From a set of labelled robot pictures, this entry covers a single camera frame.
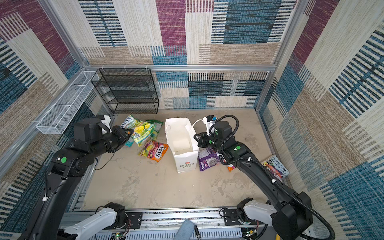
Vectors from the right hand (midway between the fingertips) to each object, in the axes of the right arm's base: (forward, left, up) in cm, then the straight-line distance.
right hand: (194, 139), depth 74 cm
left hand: (-2, +25, +12) cm, 28 cm away
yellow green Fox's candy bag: (+1, +23, +8) cm, 25 cm away
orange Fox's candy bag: (+7, +26, -22) cm, 35 cm away
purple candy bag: (+1, -8, -22) cm, 23 cm away
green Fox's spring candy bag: (+1, +18, +5) cm, 19 cm away
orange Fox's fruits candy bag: (-5, -21, -23) cm, 32 cm away
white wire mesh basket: (+6, +63, +10) cm, 64 cm away
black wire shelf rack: (+49, +47, -8) cm, 69 cm away
